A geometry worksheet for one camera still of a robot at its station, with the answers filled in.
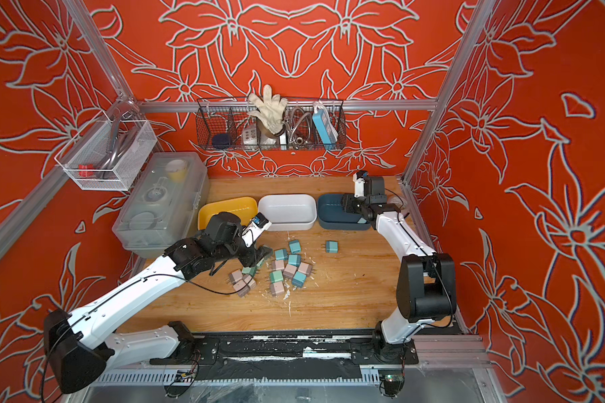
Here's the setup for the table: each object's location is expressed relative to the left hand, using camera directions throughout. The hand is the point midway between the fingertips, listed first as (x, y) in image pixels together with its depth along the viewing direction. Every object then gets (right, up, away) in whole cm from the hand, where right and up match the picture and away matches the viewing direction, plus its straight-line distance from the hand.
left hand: (264, 240), depth 75 cm
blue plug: (+9, -6, +20) cm, 23 cm away
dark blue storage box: (+25, +5, +35) cm, 43 cm away
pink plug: (+4, -12, +15) cm, 19 cm away
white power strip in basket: (-8, +37, +19) cm, 42 cm away
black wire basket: (-18, +44, +27) cm, 54 cm away
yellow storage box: (-13, +9, +32) cm, 36 cm away
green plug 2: (+3, -15, +11) cm, 18 cm away
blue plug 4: (+10, -15, +11) cm, 21 cm away
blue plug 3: (+9, -10, +15) cm, 20 cm away
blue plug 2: (+4, -8, +17) cm, 19 cm away
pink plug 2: (+7, -13, +13) cm, 20 cm away
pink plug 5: (-12, -15, +12) cm, 22 cm away
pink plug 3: (+13, -12, +13) cm, 22 cm away
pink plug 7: (-8, -19, +8) cm, 22 cm away
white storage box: (+6, +7, +33) cm, 34 cm away
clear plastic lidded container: (-40, +11, +17) cm, 45 cm away
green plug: (-7, -13, +12) cm, 19 cm away
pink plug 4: (+3, -18, +8) cm, 20 cm away
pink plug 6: (-7, -16, +9) cm, 20 cm away
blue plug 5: (+23, -6, +19) cm, 31 cm away
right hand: (+26, +13, +14) cm, 33 cm away
